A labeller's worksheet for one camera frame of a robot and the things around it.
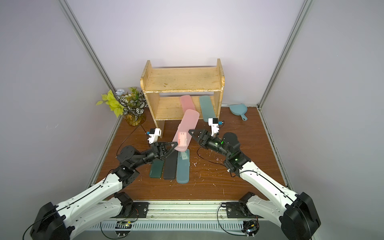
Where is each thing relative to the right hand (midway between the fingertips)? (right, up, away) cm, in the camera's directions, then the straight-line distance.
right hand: (190, 132), depth 65 cm
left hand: (-6, -7, -4) cm, 10 cm away
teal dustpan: (+37, +13, +53) cm, 66 cm away
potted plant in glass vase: (-38, +14, +27) cm, 49 cm away
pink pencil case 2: (-4, +16, +28) cm, 33 cm away
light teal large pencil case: (-6, -24, +24) cm, 34 cm away
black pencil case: (-13, -22, +22) cm, 34 cm away
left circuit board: (-34, -47, +7) cm, 58 cm away
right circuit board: (+29, -46, +5) cm, 54 cm away
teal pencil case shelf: (+9, +13, +25) cm, 30 cm away
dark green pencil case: (-21, -24, +21) cm, 38 cm away
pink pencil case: (-1, +4, +4) cm, 5 cm away
